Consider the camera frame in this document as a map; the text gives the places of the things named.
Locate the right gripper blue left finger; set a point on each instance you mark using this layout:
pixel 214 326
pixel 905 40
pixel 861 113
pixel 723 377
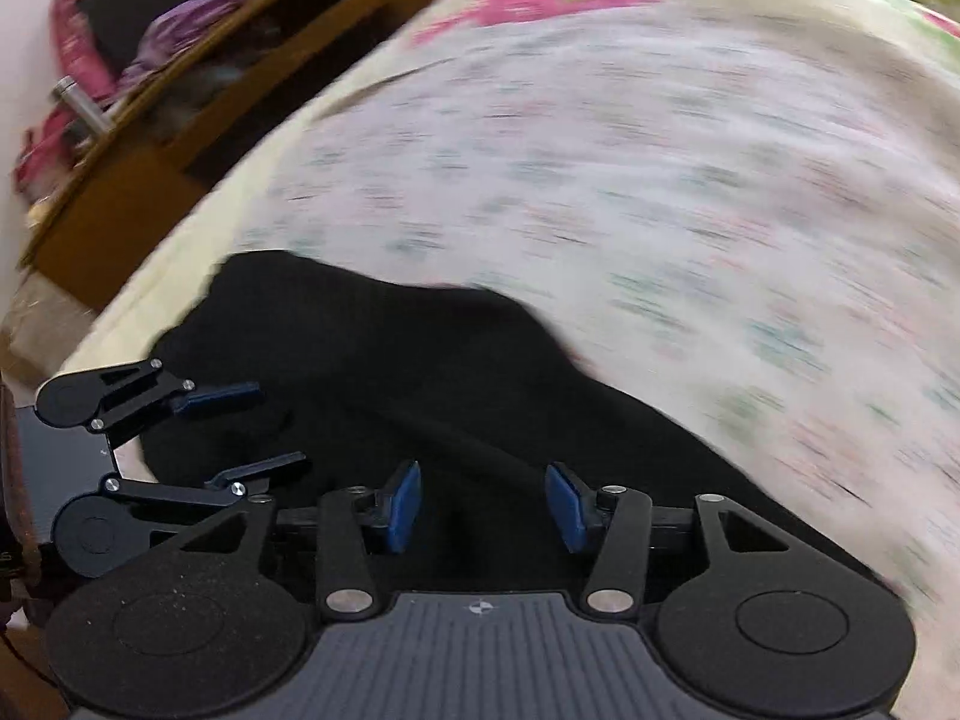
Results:
pixel 401 502

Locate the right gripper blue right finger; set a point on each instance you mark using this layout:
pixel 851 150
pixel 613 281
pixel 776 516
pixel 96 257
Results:
pixel 572 505

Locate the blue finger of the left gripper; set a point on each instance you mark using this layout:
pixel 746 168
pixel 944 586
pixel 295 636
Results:
pixel 259 469
pixel 196 396

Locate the black pants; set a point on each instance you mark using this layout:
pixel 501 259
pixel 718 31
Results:
pixel 361 375

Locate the pink floral cloth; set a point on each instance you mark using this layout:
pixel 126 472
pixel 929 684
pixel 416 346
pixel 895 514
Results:
pixel 76 56

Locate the grey clothes in cabinet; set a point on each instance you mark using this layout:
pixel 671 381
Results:
pixel 189 95

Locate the wooden bedside cabinet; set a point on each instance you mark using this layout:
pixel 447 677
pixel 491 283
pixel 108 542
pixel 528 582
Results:
pixel 130 189

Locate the metal cylinder on cabinet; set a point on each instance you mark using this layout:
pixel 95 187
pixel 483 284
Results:
pixel 69 94

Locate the floral bed sheet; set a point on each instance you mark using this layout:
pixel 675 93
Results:
pixel 743 212

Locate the purple knitted cloth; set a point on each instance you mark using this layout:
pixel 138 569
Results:
pixel 172 34

